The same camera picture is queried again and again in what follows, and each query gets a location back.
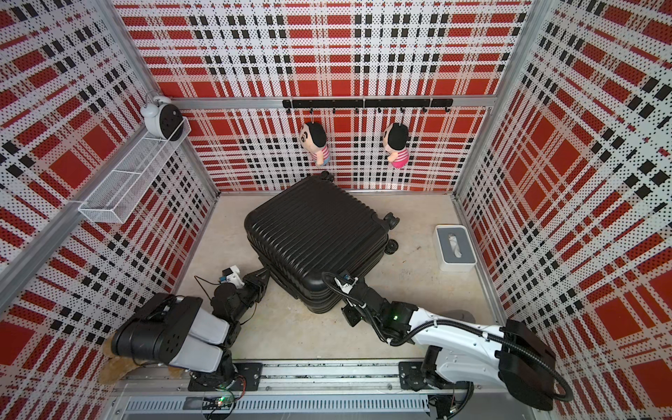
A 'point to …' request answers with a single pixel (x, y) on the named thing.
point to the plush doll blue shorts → (313, 137)
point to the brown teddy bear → (114, 367)
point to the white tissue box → (455, 251)
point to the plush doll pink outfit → (395, 141)
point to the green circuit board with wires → (225, 401)
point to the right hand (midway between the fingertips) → (350, 295)
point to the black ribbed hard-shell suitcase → (316, 226)
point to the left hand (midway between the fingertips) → (277, 267)
